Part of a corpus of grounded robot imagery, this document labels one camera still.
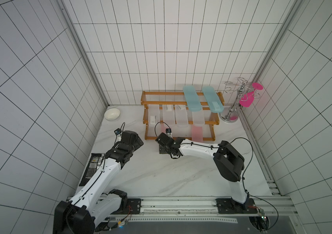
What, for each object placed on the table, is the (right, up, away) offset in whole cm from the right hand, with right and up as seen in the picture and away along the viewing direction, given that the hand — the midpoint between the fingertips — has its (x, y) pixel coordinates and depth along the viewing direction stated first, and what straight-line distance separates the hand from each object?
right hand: (160, 149), depth 91 cm
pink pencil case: (+26, +9, +11) cm, 29 cm away
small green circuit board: (+51, -27, -21) cm, 62 cm away
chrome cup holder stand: (+54, +22, +21) cm, 62 cm away
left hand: (-16, +4, -8) cm, 18 cm away
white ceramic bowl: (-38, +23, +19) cm, 49 cm away
